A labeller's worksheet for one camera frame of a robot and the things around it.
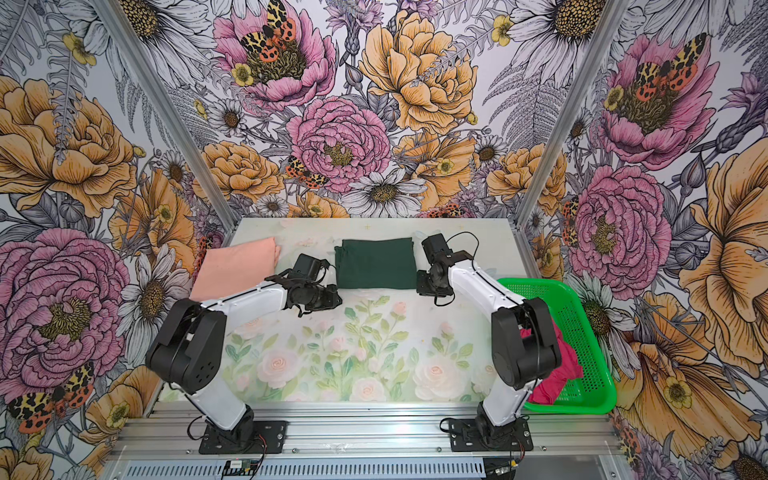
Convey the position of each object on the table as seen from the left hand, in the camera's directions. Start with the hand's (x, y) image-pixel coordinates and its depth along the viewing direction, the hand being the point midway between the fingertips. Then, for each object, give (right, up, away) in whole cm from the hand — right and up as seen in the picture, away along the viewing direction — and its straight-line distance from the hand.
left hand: (337, 307), depth 93 cm
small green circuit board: (-18, -33, -22) cm, 44 cm away
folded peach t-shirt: (-40, +11, +13) cm, 44 cm away
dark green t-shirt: (+11, +12, +14) cm, 22 cm away
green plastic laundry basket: (+68, -19, -15) cm, 73 cm away
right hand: (+27, +4, -2) cm, 27 cm away
